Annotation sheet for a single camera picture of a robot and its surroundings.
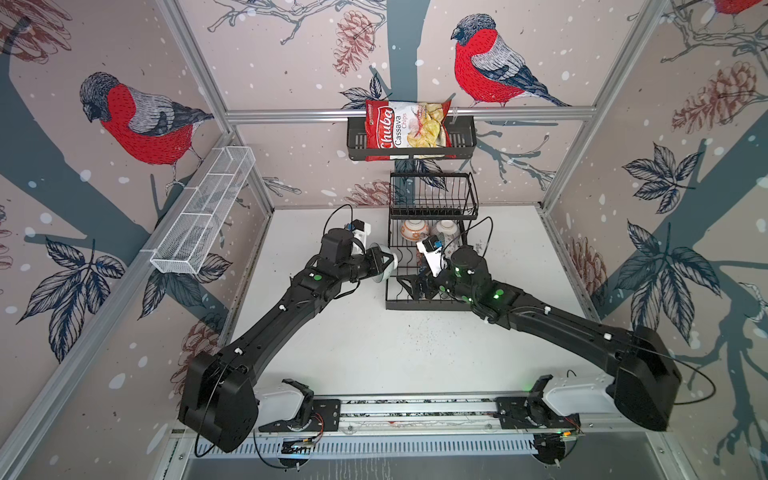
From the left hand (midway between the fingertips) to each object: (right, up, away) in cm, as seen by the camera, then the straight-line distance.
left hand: (394, 257), depth 75 cm
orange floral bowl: (+8, +7, +32) cm, 34 cm away
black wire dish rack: (+15, +21, +47) cm, 54 cm away
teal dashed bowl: (-2, -4, +1) cm, 5 cm away
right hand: (+3, -5, +1) cm, 6 cm away
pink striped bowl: (+20, +6, +28) cm, 35 cm away
